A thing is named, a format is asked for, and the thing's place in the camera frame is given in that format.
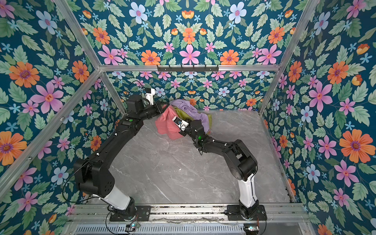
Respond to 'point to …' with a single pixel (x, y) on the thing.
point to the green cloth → (183, 115)
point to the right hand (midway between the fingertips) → (179, 117)
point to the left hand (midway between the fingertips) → (170, 98)
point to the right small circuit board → (251, 228)
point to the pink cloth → (164, 124)
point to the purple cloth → (190, 106)
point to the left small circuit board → (132, 226)
